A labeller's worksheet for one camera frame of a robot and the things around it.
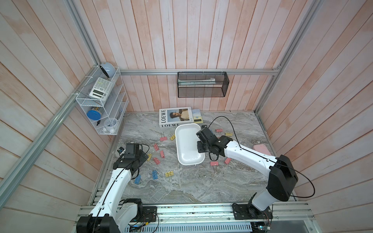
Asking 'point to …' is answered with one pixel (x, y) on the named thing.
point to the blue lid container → (93, 115)
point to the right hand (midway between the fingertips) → (200, 144)
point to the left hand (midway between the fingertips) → (140, 161)
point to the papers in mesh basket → (193, 82)
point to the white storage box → (186, 141)
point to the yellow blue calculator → (197, 116)
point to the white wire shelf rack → (113, 109)
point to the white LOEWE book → (175, 116)
